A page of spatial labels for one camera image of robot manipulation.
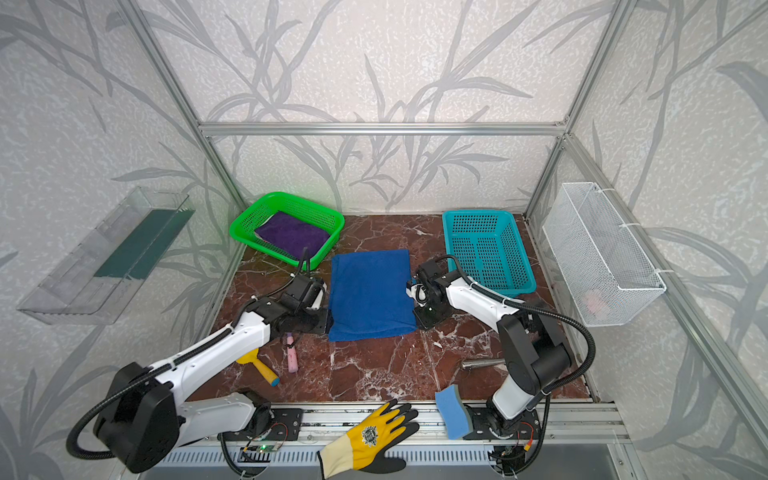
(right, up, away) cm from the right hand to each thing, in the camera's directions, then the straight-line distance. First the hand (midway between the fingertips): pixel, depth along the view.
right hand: (423, 313), depth 89 cm
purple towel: (-49, +25, +24) cm, 60 cm away
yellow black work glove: (-14, -27, -20) cm, 37 cm away
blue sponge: (+7, -20, -17) cm, 27 cm away
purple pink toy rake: (-37, -12, -7) cm, 39 cm away
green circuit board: (-39, -28, -19) cm, 52 cm away
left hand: (-27, +1, -5) cm, 27 cm away
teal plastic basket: (+27, +20, +22) cm, 40 cm away
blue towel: (-17, +4, +9) cm, 19 cm away
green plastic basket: (-63, +31, +23) cm, 74 cm away
